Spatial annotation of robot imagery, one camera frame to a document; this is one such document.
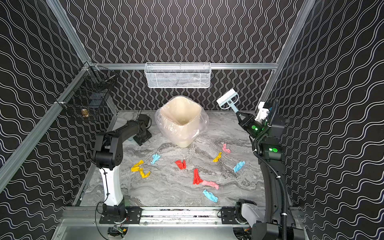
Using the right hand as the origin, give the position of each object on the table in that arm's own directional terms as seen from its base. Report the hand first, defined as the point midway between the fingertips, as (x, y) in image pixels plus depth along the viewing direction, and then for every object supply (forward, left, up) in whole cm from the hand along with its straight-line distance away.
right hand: (236, 112), depth 68 cm
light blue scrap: (-8, -7, -37) cm, 39 cm away
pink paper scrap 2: (-18, +11, -38) cm, 44 cm away
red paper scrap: (-9, +28, -35) cm, 46 cm away
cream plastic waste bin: (+16, +30, -23) cm, 41 cm away
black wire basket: (+23, +84, -8) cm, 88 cm away
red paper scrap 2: (-17, +18, -37) cm, 45 cm away
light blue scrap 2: (-26, +11, -37) cm, 46 cm away
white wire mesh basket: (+44, +32, -7) cm, 55 cm away
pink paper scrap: (+4, 0, -38) cm, 38 cm away
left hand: (+10, +50, -35) cm, 62 cm away
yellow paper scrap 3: (-4, +7, -38) cm, 39 cm away
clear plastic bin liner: (+11, +14, -18) cm, 25 cm away
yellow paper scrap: (-11, +55, -35) cm, 66 cm away
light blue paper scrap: (-4, +45, -36) cm, 58 cm away
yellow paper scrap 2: (-16, +50, -36) cm, 63 cm away
